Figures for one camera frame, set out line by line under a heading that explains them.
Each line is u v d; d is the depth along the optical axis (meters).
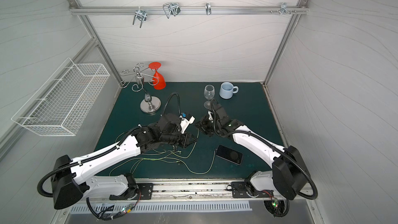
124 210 0.68
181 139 0.62
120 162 0.49
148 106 1.07
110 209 0.72
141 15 0.80
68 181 0.38
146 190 0.74
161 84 0.98
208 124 0.72
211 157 0.84
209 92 0.98
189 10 0.80
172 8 0.76
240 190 0.73
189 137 0.64
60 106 0.68
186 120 0.66
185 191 0.75
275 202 0.72
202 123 0.70
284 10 0.77
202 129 0.72
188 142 0.63
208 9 0.78
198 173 0.80
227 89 1.10
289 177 0.41
